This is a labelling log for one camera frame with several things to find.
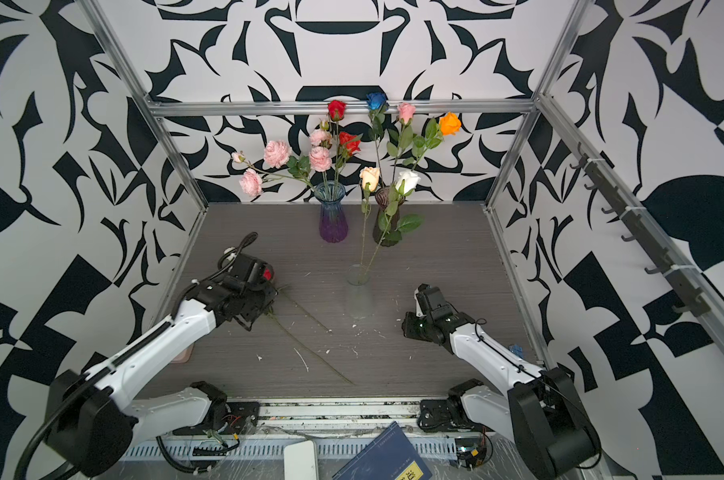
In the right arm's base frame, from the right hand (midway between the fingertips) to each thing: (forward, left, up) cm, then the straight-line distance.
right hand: (407, 323), depth 87 cm
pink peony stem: (+30, +34, +34) cm, 57 cm away
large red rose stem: (+46, +16, +29) cm, 57 cm away
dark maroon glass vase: (+13, +6, +31) cm, 34 cm away
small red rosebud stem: (+4, +40, -1) cm, 40 cm away
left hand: (+6, +36, +12) cm, 38 cm away
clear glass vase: (+6, +13, +8) cm, 16 cm away
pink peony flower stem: (+38, +24, +32) cm, 55 cm away
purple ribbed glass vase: (+34, +23, +5) cm, 41 cm away
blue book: (-31, +7, -2) cm, 31 cm away
